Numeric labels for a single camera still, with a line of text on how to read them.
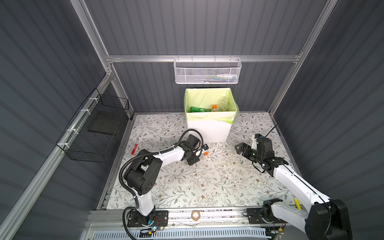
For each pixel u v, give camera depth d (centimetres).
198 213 75
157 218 73
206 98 96
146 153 52
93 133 74
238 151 77
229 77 88
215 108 96
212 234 77
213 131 93
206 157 96
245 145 77
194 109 99
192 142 75
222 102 91
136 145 102
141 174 49
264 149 64
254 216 74
